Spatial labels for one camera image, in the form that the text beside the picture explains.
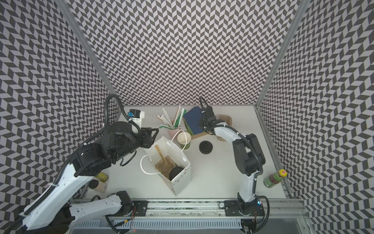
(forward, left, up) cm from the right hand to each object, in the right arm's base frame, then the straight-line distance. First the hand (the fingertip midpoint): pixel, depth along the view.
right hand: (203, 124), depth 97 cm
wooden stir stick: (-24, +24, +8) cm, 35 cm away
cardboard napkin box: (-8, +2, -2) cm, 8 cm away
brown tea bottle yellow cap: (-36, -35, +2) cm, 50 cm away
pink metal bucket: (-5, +20, -3) cm, 21 cm away
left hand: (-24, +22, +26) cm, 42 cm away
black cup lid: (-34, +15, +8) cm, 38 cm away
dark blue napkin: (+8, +5, -4) cm, 10 cm away
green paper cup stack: (-9, +14, -4) cm, 17 cm away
